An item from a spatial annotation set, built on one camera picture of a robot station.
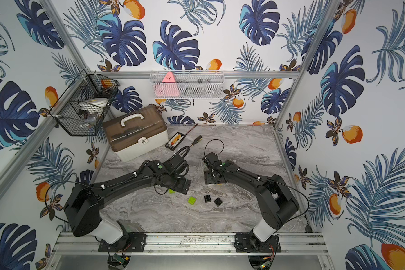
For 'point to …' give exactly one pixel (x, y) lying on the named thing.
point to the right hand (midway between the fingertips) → (213, 179)
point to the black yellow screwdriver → (196, 140)
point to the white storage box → (137, 133)
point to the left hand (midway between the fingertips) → (182, 184)
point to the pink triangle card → (167, 87)
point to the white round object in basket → (95, 105)
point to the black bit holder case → (175, 140)
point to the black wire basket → (81, 108)
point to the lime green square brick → (171, 192)
